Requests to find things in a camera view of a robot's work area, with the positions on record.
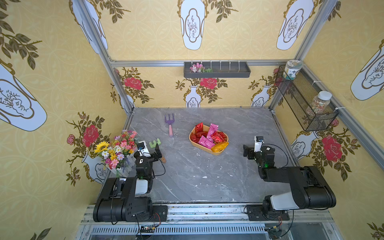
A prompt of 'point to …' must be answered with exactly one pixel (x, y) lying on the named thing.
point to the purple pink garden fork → (170, 122)
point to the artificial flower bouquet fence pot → (119, 153)
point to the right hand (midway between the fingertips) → (255, 144)
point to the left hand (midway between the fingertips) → (143, 146)
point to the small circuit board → (147, 229)
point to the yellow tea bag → (219, 146)
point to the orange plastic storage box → (206, 128)
